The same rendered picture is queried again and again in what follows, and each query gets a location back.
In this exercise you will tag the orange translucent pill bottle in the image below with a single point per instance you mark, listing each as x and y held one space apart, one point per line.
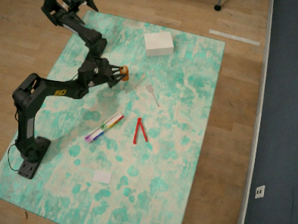
125 69

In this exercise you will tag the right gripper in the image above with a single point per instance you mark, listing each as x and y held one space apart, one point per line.
108 75

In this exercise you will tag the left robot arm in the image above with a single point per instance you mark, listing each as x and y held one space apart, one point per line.
90 36

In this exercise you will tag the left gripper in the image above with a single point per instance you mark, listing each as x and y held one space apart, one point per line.
73 9

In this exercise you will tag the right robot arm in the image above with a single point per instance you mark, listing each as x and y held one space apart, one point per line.
32 104

